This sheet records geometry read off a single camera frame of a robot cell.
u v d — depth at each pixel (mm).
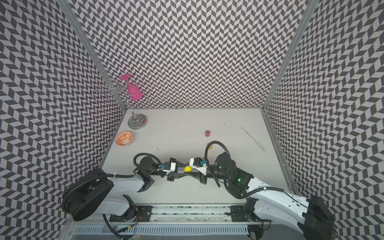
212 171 596
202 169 568
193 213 744
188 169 653
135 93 1065
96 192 433
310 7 670
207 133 1018
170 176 651
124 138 989
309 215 408
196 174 598
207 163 569
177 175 654
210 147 522
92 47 867
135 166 610
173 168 595
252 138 1021
